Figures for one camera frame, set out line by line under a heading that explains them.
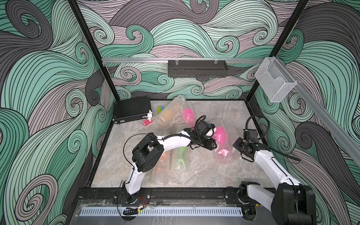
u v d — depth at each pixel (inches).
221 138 35.3
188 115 39.6
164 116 39.1
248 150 23.7
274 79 30.8
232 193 29.0
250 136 25.8
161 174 29.1
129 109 52.4
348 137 20.5
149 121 41.3
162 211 27.4
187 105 42.5
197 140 25.7
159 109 44.0
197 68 37.7
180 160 31.0
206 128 27.1
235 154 32.9
